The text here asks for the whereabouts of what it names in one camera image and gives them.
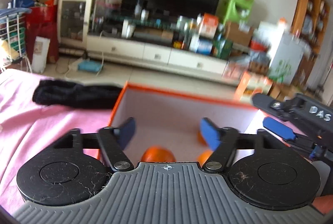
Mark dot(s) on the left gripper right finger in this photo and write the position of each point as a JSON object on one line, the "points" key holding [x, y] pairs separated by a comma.
{"points": [[222, 141]]}

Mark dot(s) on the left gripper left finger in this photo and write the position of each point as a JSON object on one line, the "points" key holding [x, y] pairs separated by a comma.
{"points": [[113, 142]]}

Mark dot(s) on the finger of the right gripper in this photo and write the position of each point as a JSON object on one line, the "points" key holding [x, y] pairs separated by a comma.
{"points": [[279, 129]]}

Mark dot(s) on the orange back right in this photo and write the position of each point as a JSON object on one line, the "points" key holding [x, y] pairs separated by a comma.
{"points": [[200, 138]]}

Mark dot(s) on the orange front right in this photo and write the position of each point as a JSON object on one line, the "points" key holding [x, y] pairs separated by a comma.
{"points": [[203, 157]]}

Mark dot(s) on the large orange front left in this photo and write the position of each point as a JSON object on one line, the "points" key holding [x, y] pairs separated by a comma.
{"points": [[157, 154]]}

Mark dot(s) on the orange cardboard box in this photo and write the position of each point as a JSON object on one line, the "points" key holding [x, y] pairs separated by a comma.
{"points": [[171, 119]]}

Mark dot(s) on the orange fruit carton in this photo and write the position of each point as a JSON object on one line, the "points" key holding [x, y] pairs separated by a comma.
{"points": [[251, 84]]}

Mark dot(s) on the white small refrigerator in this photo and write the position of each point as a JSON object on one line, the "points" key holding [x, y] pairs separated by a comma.
{"points": [[286, 52]]}

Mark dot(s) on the blue packet on floor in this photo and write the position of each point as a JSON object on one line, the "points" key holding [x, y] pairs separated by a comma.
{"points": [[90, 66]]}

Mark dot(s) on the black knitted cloth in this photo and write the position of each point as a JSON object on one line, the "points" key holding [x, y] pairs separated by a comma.
{"points": [[75, 95]]}

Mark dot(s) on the pink bed sheet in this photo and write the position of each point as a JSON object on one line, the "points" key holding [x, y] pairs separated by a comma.
{"points": [[27, 128]]}

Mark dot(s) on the white TV console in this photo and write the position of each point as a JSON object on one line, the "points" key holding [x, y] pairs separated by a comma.
{"points": [[155, 57]]}

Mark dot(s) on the brown cardboard box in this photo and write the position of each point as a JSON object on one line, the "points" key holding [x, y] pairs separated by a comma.
{"points": [[238, 33]]}

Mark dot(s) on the white paper bag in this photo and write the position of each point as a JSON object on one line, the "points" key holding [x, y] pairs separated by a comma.
{"points": [[40, 52]]}

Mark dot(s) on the wooden shelf unit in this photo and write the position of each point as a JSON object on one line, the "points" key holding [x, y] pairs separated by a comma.
{"points": [[309, 24]]}

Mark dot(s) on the orange white medicine box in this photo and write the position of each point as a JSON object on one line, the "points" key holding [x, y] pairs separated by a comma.
{"points": [[208, 26]]}

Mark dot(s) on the white glass-door cabinet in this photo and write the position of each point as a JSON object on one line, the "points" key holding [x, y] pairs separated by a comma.
{"points": [[73, 18]]}

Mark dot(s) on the green stacked storage bins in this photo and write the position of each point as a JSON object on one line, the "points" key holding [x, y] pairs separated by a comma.
{"points": [[236, 10]]}

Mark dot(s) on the red shopping bag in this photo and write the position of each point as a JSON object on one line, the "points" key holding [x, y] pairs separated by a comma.
{"points": [[42, 22]]}

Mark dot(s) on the white wire cart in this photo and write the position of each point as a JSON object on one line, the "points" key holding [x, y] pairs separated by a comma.
{"points": [[13, 45]]}

